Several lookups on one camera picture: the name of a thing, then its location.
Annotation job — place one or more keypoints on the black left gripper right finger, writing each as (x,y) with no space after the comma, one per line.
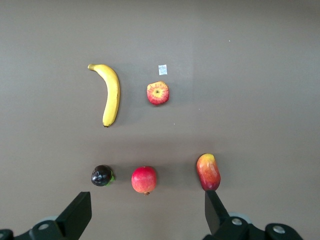
(225,230)

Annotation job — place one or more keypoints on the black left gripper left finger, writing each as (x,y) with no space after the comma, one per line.
(65,225)

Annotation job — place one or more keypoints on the yellow banana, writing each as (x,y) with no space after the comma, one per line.
(112,97)

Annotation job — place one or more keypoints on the red yellow apple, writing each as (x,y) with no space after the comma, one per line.
(157,93)

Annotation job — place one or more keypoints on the red yellow mango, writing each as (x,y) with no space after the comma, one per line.
(208,172)

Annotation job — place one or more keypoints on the red pomegranate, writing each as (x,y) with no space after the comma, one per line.
(144,180)

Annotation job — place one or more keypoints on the small white paper tag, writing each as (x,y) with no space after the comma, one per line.
(162,70)

